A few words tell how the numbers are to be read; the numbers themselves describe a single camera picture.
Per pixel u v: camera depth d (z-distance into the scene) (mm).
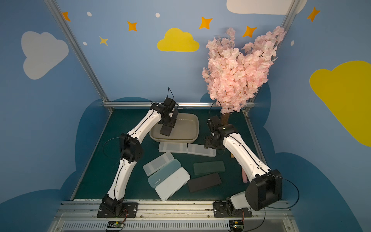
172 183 818
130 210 751
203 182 820
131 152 614
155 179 845
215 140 584
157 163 906
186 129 1068
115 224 718
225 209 739
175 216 736
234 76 626
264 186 405
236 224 729
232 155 932
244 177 840
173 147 989
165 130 952
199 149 984
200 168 885
